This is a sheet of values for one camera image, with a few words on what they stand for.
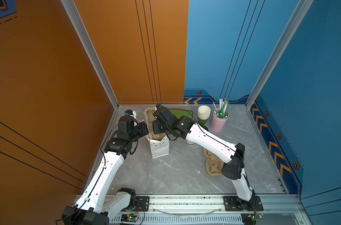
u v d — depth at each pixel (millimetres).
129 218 708
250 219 698
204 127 1010
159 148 774
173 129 534
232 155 470
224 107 923
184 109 1189
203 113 973
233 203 725
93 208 378
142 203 737
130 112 663
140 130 656
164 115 544
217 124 973
